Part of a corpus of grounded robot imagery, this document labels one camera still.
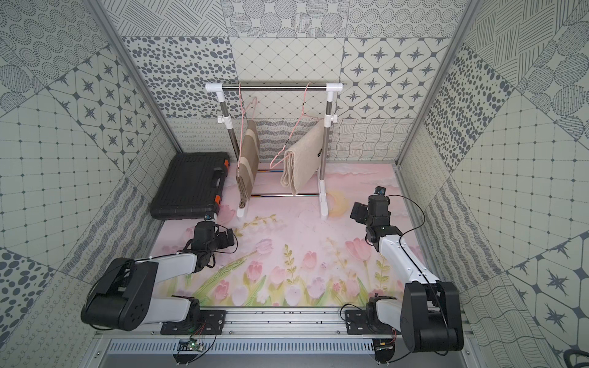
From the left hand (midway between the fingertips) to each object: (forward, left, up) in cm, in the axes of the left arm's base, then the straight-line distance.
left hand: (216, 228), depth 94 cm
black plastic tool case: (+17, +15, +6) cm, 23 cm away
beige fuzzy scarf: (+14, -36, +27) cm, 47 cm away
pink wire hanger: (+44, -9, +28) cm, 53 cm away
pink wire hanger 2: (+44, -32, +19) cm, 57 cm away
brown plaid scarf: (+12, -15, +22) cm, 30 cm away
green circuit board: (-39, -2, -3) cm, 40 cm away
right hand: (+4, -62, +8) cm, 63 cm away
